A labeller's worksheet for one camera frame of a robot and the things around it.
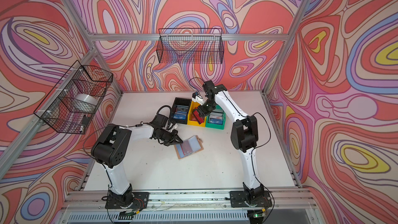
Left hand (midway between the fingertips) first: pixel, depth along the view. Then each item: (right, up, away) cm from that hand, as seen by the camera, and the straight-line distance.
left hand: (183, 140), depth 92 cm
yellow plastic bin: (+5, +12, +10) cm, 16 cm away
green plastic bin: (+21, +11, +10) cm, 25 cm away
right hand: (+12, +15, 0) cm, 19 cm away
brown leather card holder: (+3, -3, -1) cm, 5 cm away
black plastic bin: (-4, +18, +14) cm, 23 cm away
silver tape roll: (-44, +22, -22) cm, 54 cm away
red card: (+10, +13, 0) cm, 16 cm away
